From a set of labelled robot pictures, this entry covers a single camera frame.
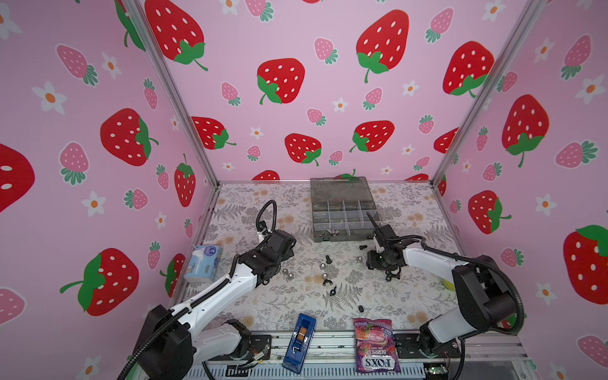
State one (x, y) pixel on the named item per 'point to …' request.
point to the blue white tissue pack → (203, 264)
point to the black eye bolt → (332, 292)
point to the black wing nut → (326, 280)
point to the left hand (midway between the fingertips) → (277, 246)
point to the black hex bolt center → (328, 260)
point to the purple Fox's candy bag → (375, 346)
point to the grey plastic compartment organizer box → (343, 208)
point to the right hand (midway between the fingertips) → (371, 263)
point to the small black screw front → (361, 308)
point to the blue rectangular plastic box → (300, 343)
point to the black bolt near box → (361, 247)
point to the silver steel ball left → (285, 271)
